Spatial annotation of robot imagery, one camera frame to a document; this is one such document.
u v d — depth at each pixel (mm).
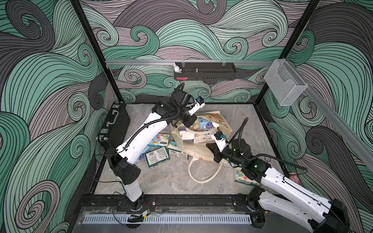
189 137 856
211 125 726
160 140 922
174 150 853
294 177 810
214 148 658
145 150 879
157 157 837
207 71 946
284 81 796
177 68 853
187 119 631
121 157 424
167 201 762
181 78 899
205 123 909
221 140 618
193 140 898
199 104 624
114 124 822
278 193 496
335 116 600
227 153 643
